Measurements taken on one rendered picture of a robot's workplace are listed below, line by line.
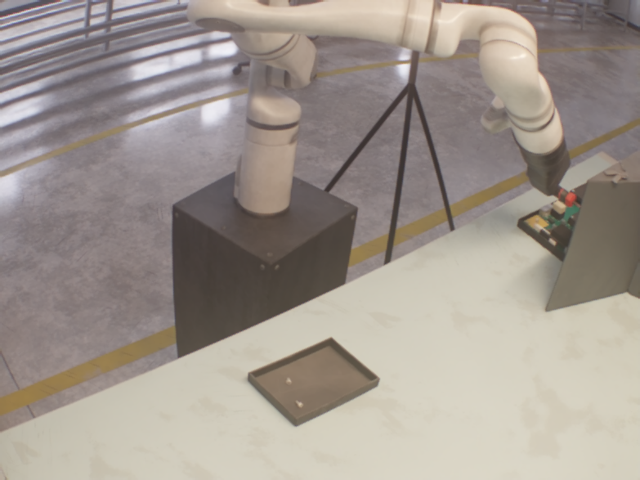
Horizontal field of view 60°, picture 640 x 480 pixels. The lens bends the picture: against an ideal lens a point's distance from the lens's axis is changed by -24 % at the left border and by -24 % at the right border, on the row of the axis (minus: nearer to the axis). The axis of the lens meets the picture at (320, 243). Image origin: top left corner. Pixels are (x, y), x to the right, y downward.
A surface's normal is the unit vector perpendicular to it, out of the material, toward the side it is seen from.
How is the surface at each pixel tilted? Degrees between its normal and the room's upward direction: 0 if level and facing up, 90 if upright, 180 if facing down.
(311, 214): 0
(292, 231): 0
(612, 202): 90
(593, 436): 0
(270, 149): 90
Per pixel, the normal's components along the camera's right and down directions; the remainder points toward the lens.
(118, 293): 0.11, -0.82
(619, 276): 0.29, 0.58
